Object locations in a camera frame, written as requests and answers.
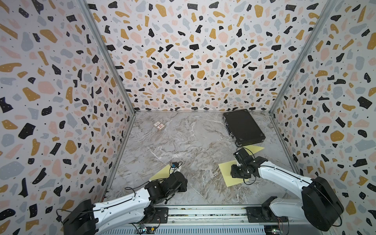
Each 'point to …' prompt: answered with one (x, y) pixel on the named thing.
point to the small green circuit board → (147, 230)
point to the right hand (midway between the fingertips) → (233, 173)
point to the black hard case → (243, 128)
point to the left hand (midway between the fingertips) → (190, 182)
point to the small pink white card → (159, 125)
